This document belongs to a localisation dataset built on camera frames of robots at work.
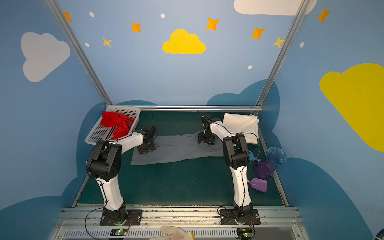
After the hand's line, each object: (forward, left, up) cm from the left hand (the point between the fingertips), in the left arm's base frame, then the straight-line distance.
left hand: (150, 148), depth 99 cm
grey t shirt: (0, -13, 0) cm, 13 cm away
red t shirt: (+17, +22, +7) cm, 28 cm away
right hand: (+6, -37, +1) cm, 38 cm away
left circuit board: (-46, +7, -2) cm, 47 cm away
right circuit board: (-46, -55, -2) cm, 71 cm away
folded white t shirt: (+16, -67, +7) cm, 70 cm away
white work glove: (-47, -21, -1) cm, 51 cm away
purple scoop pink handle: (-22, -68, -1) cm, 71 cm away
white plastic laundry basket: (+9, +36, +5) cm, 37 cm away
